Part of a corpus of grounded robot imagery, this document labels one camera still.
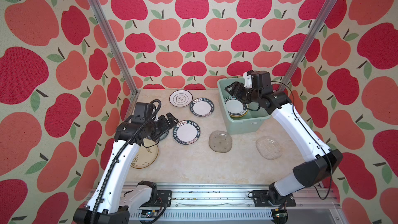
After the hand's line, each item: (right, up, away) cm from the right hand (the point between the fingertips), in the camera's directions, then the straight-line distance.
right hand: (232, 89), depth 75 cm
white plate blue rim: (-31, -2, +41) cm, 52 cm away
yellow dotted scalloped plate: (+11, -15, +30) cm, 35 cm away
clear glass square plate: (-3, -30, +19) cm, 36 cm away
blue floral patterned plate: (-39, -27, +20) cm, 51 cm away
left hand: (-28, -17, -4) cm, 33 cm away
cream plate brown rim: (-47, -37, +11) cm, 61 cm away
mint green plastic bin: (+15, -16, +7) cm, 23 cm away
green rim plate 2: (-14, -9, +37) cm, 41 cm away
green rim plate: (-25, -26, +25) cm, 43 cm away
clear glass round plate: (+25, -33, +16) cm, 45 cm away
